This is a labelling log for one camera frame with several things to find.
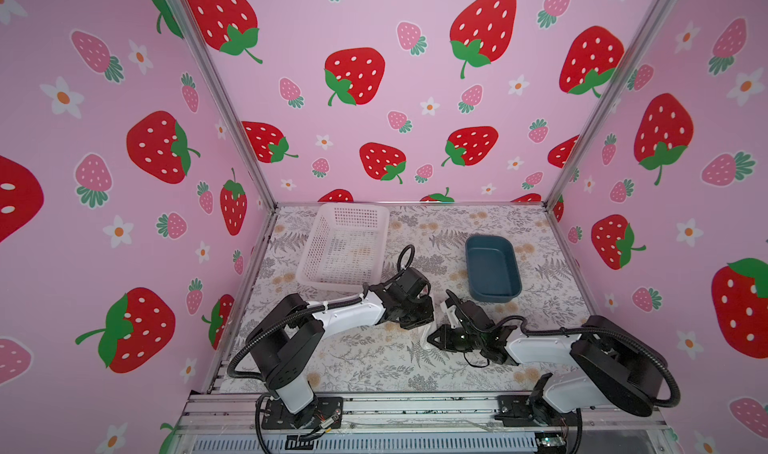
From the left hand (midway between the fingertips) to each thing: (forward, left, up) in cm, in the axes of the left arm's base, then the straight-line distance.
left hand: (440, 318), depth 83 cm
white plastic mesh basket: (+30, +32, -6) cm, 44 cm away
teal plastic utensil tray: (+20, -20, -6) cm, 29 cm away
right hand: (-4, +4, -6) cm, 8 cm away
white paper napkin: (-3, +4, -3) cm, 6 cm away
